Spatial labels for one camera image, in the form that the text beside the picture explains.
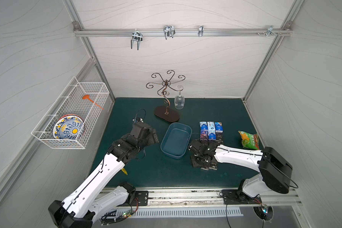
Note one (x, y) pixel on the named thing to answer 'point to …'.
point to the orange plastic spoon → (87, 97)
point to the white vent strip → (162, 212)
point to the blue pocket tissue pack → (219, 128)
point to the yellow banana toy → (124, 171)
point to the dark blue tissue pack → (204, 135)
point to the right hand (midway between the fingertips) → (193, 161)
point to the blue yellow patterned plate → (69, 127)
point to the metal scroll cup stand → (162, 112)
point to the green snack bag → (249, 140)
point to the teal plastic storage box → (175, 139)
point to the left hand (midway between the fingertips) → (151, 135)
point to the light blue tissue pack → (211, 126)
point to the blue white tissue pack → (203, 125)
